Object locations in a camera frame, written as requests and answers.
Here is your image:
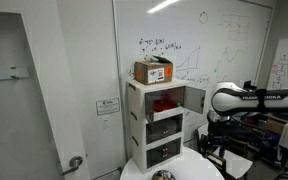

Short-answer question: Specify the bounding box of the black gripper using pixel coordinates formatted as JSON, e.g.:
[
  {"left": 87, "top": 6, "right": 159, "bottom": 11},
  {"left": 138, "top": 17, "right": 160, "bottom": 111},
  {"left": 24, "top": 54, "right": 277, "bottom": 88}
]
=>
[{"left": 199, "top": 122, "right": 238, "bottom": 160}]

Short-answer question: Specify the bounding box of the white three-tier cabinet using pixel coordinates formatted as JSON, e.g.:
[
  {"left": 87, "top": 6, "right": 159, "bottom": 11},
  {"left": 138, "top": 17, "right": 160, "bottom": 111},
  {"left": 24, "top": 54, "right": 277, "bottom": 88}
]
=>
[{"left": 126, "top": 78, "right": 187, "bottom": 175}]

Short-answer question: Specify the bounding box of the tinted open cabinet door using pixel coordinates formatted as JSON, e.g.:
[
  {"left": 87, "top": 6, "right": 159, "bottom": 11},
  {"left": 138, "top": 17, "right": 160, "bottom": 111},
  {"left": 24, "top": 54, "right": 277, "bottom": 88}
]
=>
[{"left": 183, "top": 85, "right": 207, "bottom": 115}]

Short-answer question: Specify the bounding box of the silver lever door handle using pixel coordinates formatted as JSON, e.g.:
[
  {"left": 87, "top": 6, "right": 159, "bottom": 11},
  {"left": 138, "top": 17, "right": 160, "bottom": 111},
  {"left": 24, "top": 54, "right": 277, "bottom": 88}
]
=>
[{"left": 60, "top": 155, "right": 84, "bottom": 177}]

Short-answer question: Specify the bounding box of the white wall sign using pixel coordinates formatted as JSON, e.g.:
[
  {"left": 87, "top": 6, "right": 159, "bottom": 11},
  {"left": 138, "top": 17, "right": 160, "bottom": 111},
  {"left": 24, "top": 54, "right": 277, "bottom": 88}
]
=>
[{"left": 95, "top": 97, "right": 121, "bottom": 116}]

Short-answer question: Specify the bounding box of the white coat hook rack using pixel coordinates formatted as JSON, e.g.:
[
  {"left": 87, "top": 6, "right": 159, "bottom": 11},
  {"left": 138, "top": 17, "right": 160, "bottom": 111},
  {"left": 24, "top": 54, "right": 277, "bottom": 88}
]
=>
[{"left": 0, "top": 66, "right": 31, "bottom": 83}]

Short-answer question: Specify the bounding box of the white seat wooden chair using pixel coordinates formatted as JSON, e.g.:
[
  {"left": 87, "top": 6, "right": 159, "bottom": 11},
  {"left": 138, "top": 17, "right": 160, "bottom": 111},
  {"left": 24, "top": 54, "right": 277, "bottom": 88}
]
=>
[{"left": 197, "top": 122, "right": 254, "bottom": 180}]

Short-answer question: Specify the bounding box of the large wall whiteboard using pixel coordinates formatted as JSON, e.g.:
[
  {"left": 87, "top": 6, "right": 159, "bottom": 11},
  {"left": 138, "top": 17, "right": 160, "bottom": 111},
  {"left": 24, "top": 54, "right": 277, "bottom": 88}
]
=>
[{"left": 112, "top": 0, "right": 274, "bottom": 148}]

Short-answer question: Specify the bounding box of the red object in cabinet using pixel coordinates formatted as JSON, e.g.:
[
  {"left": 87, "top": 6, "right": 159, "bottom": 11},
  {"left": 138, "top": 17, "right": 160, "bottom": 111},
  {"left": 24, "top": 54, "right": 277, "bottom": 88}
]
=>
[{"left": 152, "top": 97, "right": 179, "bottom": 113}]

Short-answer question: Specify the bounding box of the white light switch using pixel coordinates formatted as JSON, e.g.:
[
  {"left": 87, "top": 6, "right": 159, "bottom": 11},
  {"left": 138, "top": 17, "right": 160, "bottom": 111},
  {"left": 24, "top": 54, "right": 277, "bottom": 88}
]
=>
[{"left": 101, "top": 116, "right": 114, "bottom": 130}]

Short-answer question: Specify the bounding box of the white room door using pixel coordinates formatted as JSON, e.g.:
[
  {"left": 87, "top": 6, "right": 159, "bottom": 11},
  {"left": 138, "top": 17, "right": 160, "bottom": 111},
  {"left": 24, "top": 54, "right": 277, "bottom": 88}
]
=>
[{"left": 0, "top": 9, "right": 91, "bottom": 180}]

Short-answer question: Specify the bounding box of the brown cardboard box with labels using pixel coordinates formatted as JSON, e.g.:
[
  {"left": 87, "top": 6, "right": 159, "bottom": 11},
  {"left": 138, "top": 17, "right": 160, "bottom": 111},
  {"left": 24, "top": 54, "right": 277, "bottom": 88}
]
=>
[{"left": 133, "top": 55, "right": 174, "bottom": 86}]

